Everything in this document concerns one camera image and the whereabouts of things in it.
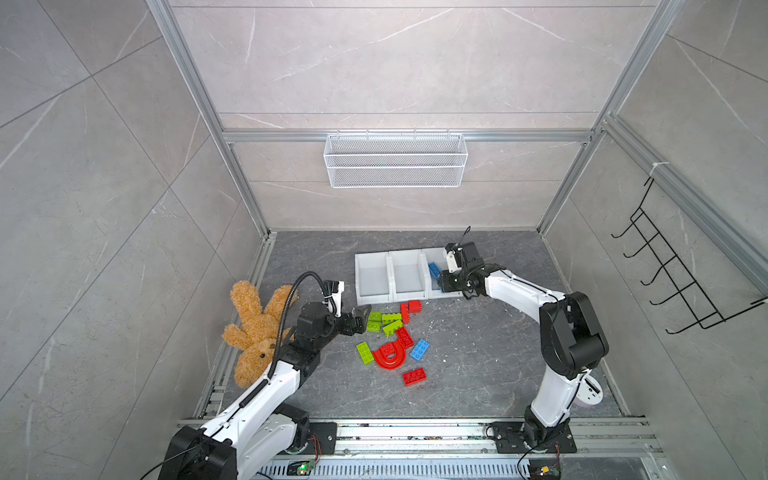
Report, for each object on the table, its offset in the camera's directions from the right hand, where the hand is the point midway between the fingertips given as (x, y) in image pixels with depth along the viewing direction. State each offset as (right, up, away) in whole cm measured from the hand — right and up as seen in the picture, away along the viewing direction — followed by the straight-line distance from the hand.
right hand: (442, 277), depth 97 cm
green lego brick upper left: (-22, -13, -2) cm, 26 cm away
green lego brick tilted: (-17, -15, -7) cm, 24 cm away
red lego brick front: (-10, -28, -14) cm, 33 cm away
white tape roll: (+36, -29, -19) cm, 50 cm away
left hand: (-27, -5, -15) cm, 31 cm away
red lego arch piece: (-17, -23, -10) cm, 30 cm away
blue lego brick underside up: (-2, +2, +5) cm, 5 cm away
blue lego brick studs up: (-8, -21, -9) cm, 24 cm away
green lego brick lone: (-25, -22, -11) cm, 35 cm away
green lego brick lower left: (-23, -15, -4) cm, 28 cm away
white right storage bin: (-1, +5, +10) cm, 11 cm away
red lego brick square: (-9, -10, -1) cm, 13 cm away
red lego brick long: (-13, -10, 0) cm, 17 cm away
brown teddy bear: (-55, -16, -15) cm, 59 cm away
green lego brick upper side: (-18, -13, -4) cm, 22 cm away
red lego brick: (-13, -18, -7) cm, 23 cm away
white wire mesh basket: (-15, +40, +3) cm, 43 cm away
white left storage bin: (-23, -2, +7) cm, 24 cm away
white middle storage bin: (-11, 0, +7) cm, 13 cm away
